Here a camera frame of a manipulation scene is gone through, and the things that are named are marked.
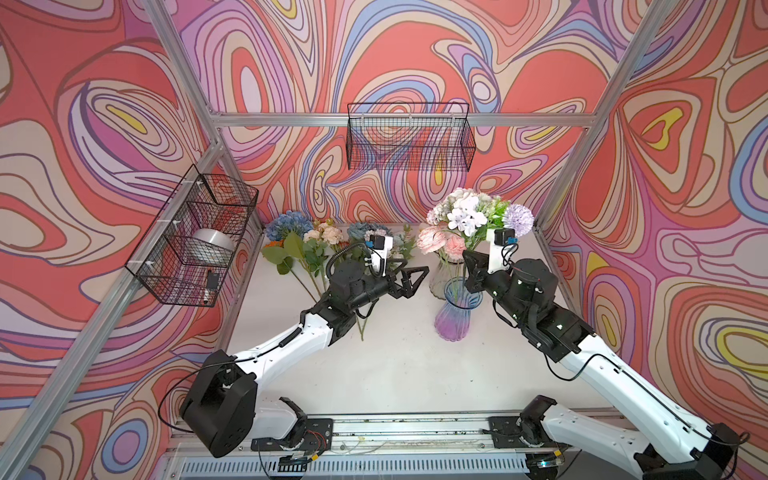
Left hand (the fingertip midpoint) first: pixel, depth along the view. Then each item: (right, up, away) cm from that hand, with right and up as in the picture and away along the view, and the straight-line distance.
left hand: (420, 266), depth 71 cm
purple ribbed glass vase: (+13, -17, +22) cm, 31 cm away
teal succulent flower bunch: (-18, +11, +31) cm, 38 cm away
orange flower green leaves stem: (-46, +4, +34) cm, 58 cm away
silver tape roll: (-50, +5, 0) cm, 51 cm away
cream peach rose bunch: (-32, +7, +37) cm, 49 cm away
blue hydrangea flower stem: (-48, +12, +37) cm, 62 cm away
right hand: (+10, +2, -2) cm, 11 cm away
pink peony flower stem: (+3, +7, -2) cm, 8 cm away
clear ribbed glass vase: (+9, -2, +18) cm, 20 cm away
